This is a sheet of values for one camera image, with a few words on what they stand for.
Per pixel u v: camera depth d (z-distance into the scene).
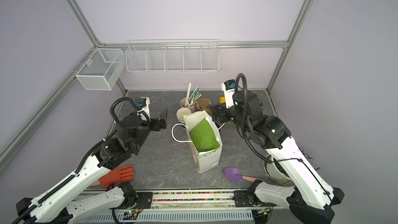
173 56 0.99
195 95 0.93
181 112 0.90
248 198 0.66
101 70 0.95
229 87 0.50
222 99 1.10
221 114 0.52
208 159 0.71
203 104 1.10
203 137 0.75
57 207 0.40
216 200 0.75
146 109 0.56
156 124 0.58
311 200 0.36
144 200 0.74
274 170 0.70
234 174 0.82
